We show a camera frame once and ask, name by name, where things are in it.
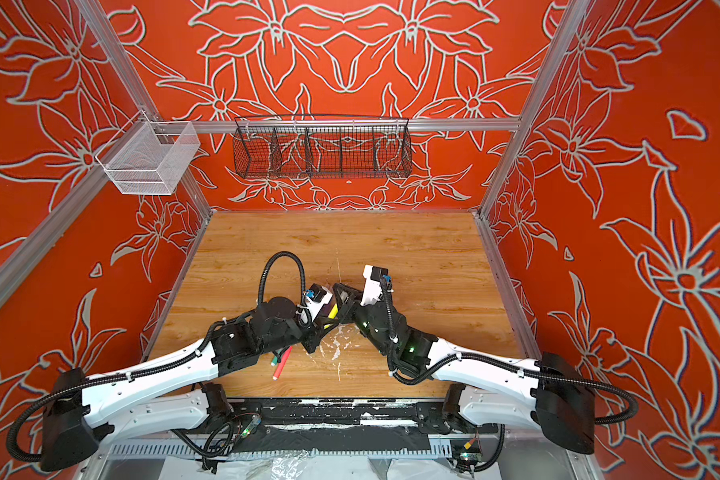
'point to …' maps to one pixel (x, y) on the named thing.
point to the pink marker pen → (282, 363)
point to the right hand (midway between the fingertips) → (326, 291)
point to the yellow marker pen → (333, 312)
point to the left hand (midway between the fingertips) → (336, 315)
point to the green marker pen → (274, 361)
